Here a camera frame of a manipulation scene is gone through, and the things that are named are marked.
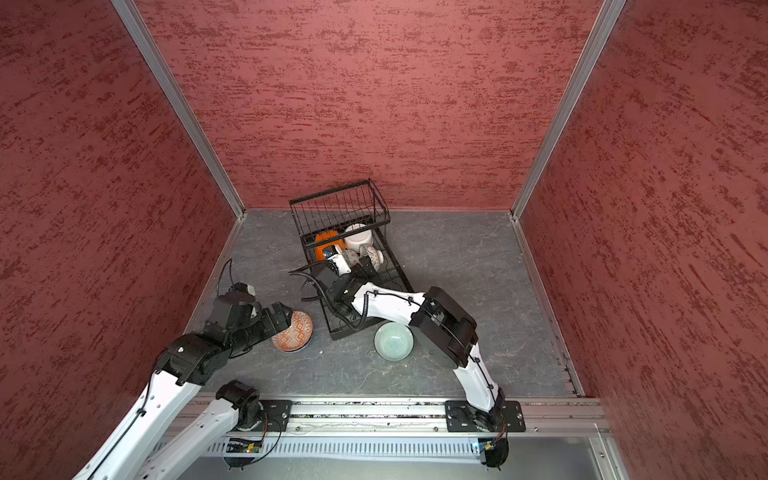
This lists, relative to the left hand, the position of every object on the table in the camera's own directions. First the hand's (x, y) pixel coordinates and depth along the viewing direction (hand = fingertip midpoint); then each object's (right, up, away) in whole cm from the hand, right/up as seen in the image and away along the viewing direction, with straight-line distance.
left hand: (279, 324), depth 75 cm
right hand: (+18, +13, +15) cm, 27 cm away
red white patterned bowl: (+24, +16, +21) cm, 36 cm away
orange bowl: (+4, +23, +28) cm, 37 cm away
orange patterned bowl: (+2, -6, +10) cm, 12 cm away
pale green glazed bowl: (+30, -8, +9) cm, 32 cm away
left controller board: (-9, -31, -3) cm, 32 cm away
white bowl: (+16, +21, +28) cm, 38 cm away
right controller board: (+55, -31, -3) cm, 64 cm away
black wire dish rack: (+11, +24, +29) cm, 39 cm away
